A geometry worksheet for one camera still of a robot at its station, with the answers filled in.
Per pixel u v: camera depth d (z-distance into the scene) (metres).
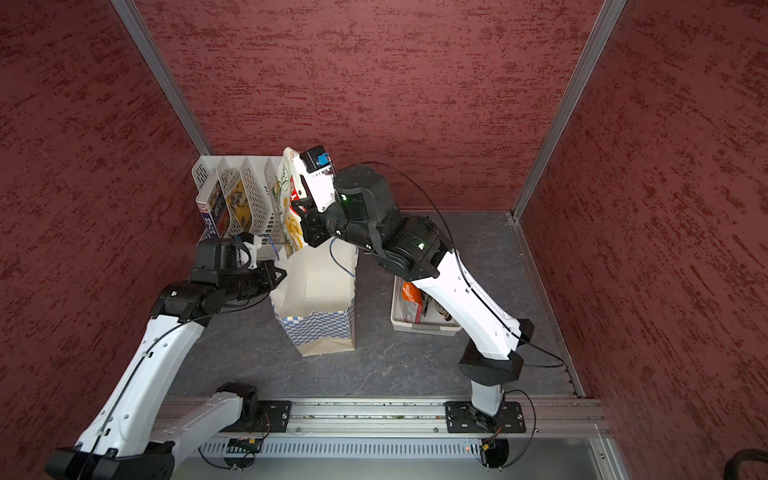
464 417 0.74
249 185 1.02
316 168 0.41
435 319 0.92
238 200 1.00
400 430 0.73
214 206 0.95
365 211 0.37
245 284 0.60
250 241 0.65
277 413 0.74
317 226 0.45
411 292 0.71
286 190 0.55
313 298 0.93
